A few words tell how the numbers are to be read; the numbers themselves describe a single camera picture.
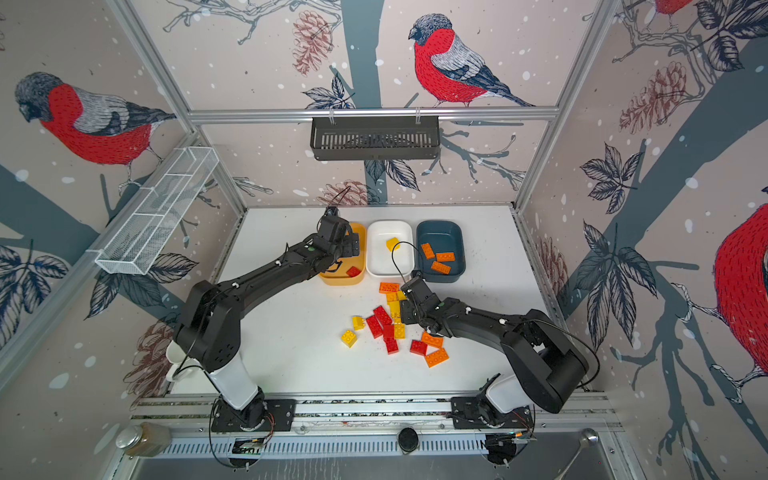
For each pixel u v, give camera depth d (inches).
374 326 34.6
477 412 25.9
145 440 25.1
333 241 27.7
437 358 32.5
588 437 27.1
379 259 40.8
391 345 33.4
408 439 24.5
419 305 26.9
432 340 33.7
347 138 42.0
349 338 32.8
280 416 28.7
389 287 37.4
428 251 41.9
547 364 17.0
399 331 34.3
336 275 38.4
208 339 18.3
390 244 42.2
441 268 40.0
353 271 39.4
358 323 34.8
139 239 28.2
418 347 32.8
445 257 40.8
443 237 43.5
